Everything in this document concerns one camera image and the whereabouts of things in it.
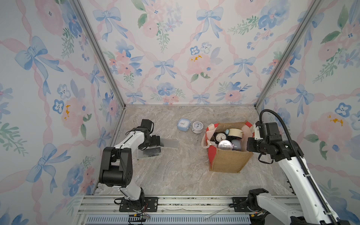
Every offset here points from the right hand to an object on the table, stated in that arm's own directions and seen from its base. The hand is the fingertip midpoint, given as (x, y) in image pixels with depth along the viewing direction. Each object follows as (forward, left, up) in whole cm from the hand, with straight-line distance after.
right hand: (251, 142), depth 74 cm
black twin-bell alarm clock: (+12, +12, -12) cm, 21 cm away
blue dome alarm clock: (+4, +4, -10) cm, 11 cm away
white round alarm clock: (+23, +26, -17) cm, 39 cm away
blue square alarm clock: (+25, +36, -17) cm, 47 cm away
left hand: (+9, +56, -17) cm, 59 cm away
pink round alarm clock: (+4, +11, -10) cm, 15 cm away
